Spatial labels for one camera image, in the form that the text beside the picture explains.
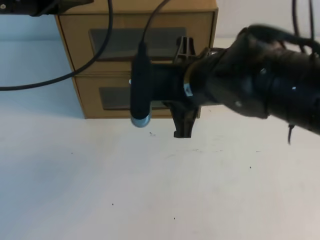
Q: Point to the cardboard shoebox drawer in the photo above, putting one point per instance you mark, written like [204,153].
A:
[76,28]
[104,96]

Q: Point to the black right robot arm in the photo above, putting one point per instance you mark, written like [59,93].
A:
[265,72]

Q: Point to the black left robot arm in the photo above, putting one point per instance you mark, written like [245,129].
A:
[36,8]

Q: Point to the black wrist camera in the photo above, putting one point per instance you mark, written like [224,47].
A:
[141,88]

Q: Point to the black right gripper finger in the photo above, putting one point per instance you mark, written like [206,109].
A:
[185,51]
[184,117]

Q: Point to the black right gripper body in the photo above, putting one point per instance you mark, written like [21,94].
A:
[190,80]

